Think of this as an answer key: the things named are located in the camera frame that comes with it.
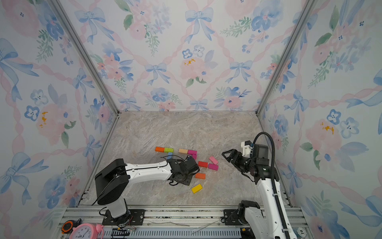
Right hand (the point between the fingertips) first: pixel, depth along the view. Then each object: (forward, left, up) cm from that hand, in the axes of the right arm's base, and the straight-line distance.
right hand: (228, 156), depth 77 cm
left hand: (-6, +21, -14) cm, 26 cm away
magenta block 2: (+2, +6, -17) cm, 18 cm away
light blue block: (-2, +30, +3) cm, 30 cm away
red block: (+4, +12, -16) cm, 21 cm away
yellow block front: (-11, +16, -17) cm, 26 cm away
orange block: (+13, +41, -15) cm, 45 cm away
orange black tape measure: (-30, +76, -12) cm, 83 cm away
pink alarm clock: (-32, +67, -13) cm, 76 cm away
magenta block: (+12, +18, -17) cm, 27 cm away
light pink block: (+7, +6, -17) cm, 19 cm away
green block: (+13, +35, -15) cm, 40 cm away
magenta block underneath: (+9, +18, -16) cm, 25 cm away
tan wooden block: (+13, +26, -16) cm, 33 cm away
